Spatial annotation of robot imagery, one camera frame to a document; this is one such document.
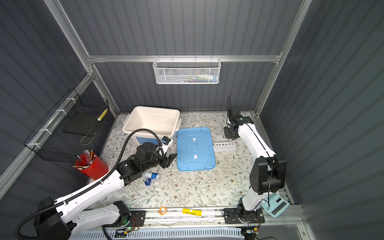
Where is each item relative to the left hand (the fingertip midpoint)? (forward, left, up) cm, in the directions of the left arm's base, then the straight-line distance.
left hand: (172, 150), depth 77 cm
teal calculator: (-25, -52, -17) cm, 60 cm away
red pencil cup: (-3, +43, -5) cm, 43 cm away
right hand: (+11, -36, -3) cm, 38 cm away
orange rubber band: (-24, +8, -20) cm, 32 cm away
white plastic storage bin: (+33, +8, -14) cm, 37 cm away
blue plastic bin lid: (+11, -13, -20) cm, 26 cm away
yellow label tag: (-25, -9, -18) cm, 32 cm away
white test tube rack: (+11, -33, -17) cm, 38 cm away
